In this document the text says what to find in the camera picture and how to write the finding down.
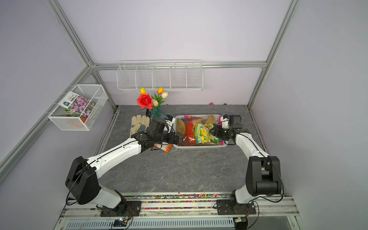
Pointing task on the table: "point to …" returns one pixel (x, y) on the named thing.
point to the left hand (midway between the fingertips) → (178, 135)
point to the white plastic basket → (189, 146)
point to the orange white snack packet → (164, 146)
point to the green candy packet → (202, 135)
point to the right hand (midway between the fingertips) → (212, 131)
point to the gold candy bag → (185, 128)
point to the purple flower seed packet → (79, 104)
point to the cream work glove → (139, 123)
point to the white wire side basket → (66, 119)
